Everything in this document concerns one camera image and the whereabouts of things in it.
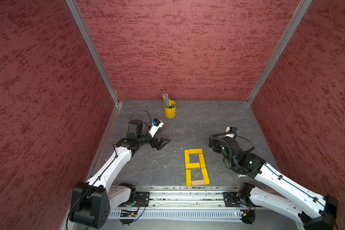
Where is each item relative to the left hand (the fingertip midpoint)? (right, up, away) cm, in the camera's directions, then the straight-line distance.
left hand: (164, 137), depth 79 cm
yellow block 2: (+23, -17, +6) cm, 30 cm away
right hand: (+28, -2, -2) cm, 28 cm away
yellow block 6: (+24, -23, +2) cm, 33 cm away
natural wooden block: (+19, -26, +1) cm, 32 cm away
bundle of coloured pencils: (0, +23, +24) cm, 33 cm away
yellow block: (+14, -14, +8) cm, 21 cm away
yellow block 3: (+19, -11, +13) cm, 25 cm away
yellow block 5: (+14, -24, +2) cm, 28 cm away
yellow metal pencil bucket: (+3, +15, +25) cm, 29 cm away
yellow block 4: (+17, -19, +7) cm, 26 cm away
